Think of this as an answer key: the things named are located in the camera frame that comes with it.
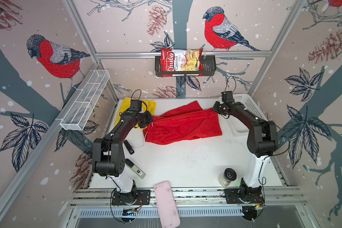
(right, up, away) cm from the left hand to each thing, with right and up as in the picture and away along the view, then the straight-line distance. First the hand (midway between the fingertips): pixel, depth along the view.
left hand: (152, 118), depth 90 cm
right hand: (+42, +6, +10) cm, 44 cm away
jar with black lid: (+42, -28, -19) cm, 54 cm away
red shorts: (+23, -4, +5) cm, 24 cm away
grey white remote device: (-6, -30, -11) cm, 33 cm away
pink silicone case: (+11, -45, -22) cm, 51 cm away
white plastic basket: (+53, -5, 0) cm, 53 cm away
